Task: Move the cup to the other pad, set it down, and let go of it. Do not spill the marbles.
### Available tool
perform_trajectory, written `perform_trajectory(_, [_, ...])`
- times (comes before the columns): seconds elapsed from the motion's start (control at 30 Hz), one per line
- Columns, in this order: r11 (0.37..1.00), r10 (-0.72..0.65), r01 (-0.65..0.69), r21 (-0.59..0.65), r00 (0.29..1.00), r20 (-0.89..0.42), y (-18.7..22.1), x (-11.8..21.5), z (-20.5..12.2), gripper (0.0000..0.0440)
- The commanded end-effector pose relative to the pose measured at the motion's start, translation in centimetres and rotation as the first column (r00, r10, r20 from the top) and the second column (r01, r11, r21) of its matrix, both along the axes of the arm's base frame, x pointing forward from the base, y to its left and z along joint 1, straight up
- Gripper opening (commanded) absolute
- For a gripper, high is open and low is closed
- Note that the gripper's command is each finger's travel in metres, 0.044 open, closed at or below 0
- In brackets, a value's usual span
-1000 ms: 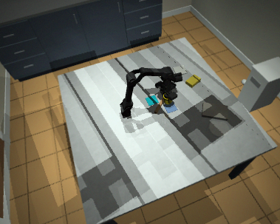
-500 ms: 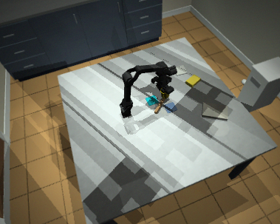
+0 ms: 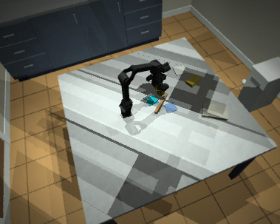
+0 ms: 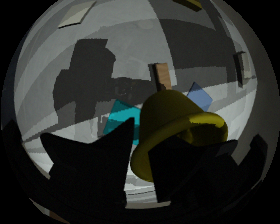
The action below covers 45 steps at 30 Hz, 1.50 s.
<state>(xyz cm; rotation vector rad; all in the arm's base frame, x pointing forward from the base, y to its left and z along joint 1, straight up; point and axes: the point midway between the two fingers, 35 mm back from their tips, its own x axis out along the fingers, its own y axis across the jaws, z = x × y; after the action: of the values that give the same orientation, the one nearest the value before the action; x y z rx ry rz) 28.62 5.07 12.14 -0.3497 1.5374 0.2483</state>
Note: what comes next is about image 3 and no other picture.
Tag tan flat bar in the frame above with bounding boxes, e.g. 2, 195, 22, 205
154, 93, 168, 114

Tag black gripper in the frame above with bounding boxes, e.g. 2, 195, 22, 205
146, 74, 169, 92

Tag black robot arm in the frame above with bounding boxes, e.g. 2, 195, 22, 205
118, 59, 171, 118

